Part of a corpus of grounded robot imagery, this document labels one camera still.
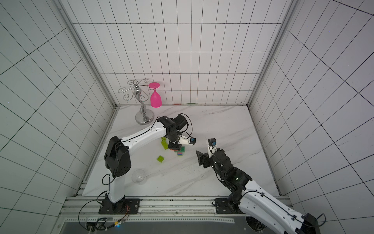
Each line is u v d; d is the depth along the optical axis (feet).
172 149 2.82
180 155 2.95
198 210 2.38
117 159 1.60
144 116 3.61
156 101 3.29
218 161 1.79
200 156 2.20
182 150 2.81
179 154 2.92
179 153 2.92
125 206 2.34
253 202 1.63
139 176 2.67
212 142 2.11
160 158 2.93
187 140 2.45
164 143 3.11
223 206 2.36
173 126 2.08
